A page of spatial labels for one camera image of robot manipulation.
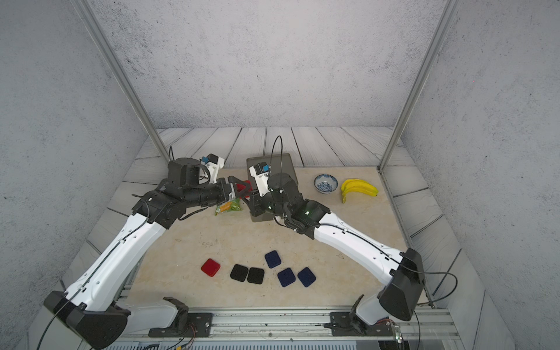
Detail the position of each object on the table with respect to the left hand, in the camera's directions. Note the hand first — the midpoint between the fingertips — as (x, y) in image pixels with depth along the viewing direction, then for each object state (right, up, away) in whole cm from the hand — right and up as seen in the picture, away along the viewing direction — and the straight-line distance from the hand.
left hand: (247, 189), depth 67 cm
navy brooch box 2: (+12, -34, +16) cm, 39 cm away
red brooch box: (-18, -31, +19) cm, 41 cm away
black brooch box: (-6, -33, +18) cm, 38 cm away
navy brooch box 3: (+19, -33, +16) cm, 42 cm away
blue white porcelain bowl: (+32, +2, +44) cm, 54 cm away
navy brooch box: (+7, -28, +20) cm, 36 cm away
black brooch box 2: (0, -33, +15) cm, 36 cm away
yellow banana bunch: (+46, +1, +41) cm, 61 cm away
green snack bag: (-12, -8, +32) cm, 35 cm away
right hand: (-1, -2, +1) cm, 2 cm away
